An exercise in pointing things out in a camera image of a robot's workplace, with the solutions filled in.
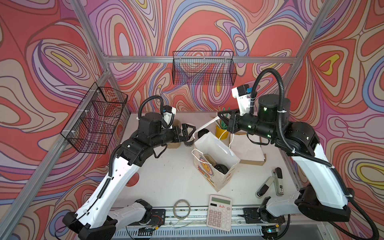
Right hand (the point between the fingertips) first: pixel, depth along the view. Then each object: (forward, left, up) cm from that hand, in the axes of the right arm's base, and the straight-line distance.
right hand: (219, 118), depth 54 cm
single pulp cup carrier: (+5, 0, -42) cm, 42 cm away
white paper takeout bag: (-12, +1, -23) cm, 26 cm away
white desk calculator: (-24, -1, -45) cm, 51 cm away
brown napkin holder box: (+4, -29, -47) cm, 55 cm away
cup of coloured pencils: (-4, +46, -46) cm, 65 cm away
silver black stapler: (-6, -37, -43) cm, 57 cm away
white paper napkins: (+12, -23, -44) cm, 51 cm away
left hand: (+2, +11, -9) cm, 14 cm away
